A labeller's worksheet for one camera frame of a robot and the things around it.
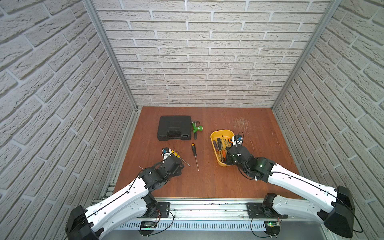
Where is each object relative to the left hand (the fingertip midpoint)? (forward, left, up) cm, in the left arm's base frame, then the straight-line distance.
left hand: (180, 163), depth 79 cm
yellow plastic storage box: (+22, -28, -5) cm, 36 cm away
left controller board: (-28, +15, -12) cm, 34 cm away
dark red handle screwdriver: (+14, -22, -8) cm, 27 cm away
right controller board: (-28, -46, -10) cm, 55 cm away
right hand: (+4, -26, +5) cm, 27 cm away
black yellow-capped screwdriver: (+11, -8, -10) cm, 17 cm away
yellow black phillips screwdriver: (+17, -25, -8) cm, 31 cm away
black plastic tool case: (+28, +6, -4) cm, 28 cm away
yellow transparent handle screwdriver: (+10, +4, -9) cm, 14 cm away
